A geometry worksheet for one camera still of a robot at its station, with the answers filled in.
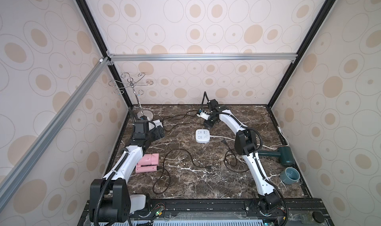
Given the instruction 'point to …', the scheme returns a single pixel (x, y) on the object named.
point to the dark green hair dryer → (284, 152)
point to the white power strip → (202, 136)
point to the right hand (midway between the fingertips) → (213, 121)
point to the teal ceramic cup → (289, 176)
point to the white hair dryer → (154, 124)
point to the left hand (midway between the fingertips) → (163, 129)
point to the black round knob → (318, 216)
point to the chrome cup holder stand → (132, 83)
